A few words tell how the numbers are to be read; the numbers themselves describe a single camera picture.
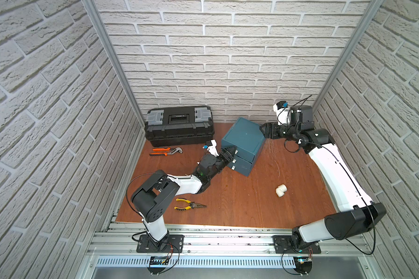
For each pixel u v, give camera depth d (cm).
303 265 70
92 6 70
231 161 75
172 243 74
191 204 85
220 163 77
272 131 64
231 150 81
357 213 39
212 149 79
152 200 47
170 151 104
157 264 71
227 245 76
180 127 97
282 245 74
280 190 87
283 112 62
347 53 82
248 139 84
